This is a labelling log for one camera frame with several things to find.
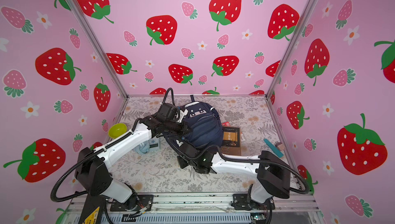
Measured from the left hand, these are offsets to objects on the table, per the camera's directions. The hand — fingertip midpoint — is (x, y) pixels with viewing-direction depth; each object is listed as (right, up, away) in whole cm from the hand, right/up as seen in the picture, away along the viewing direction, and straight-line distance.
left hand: (194, 130), depth 79 cm
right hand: (-9, -14, 0) cm, 16 cm away
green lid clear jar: (-52, -2, +20) cm, 56 cm away
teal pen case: (+49, -13, +14) cm, 52 cm away
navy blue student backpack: (+7, +2, +2) cm, 7 cm away
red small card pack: (+21, +1, +24) cm, 32 cm away
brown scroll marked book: (+23, -9, +14) cm, 28 cm away
